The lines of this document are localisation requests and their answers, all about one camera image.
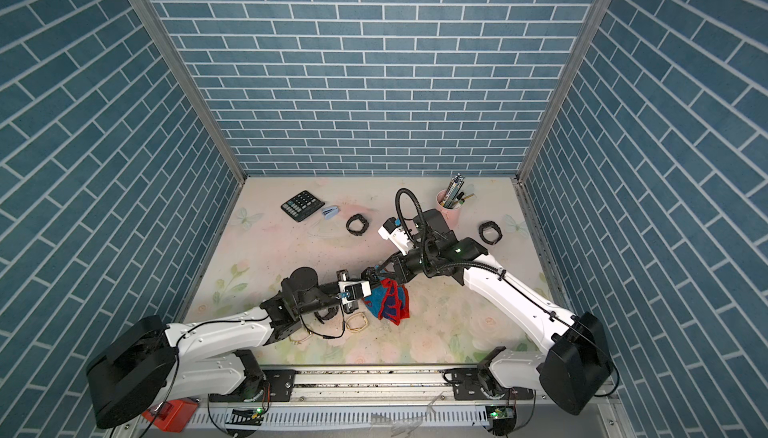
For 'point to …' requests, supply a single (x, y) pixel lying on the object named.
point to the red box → (171, 416)
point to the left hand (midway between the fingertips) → (383, 282)
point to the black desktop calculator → (302, 206)
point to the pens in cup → (452, 197)
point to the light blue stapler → (330, 212)
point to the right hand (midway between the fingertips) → (382, 274)
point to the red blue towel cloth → (389, 300)
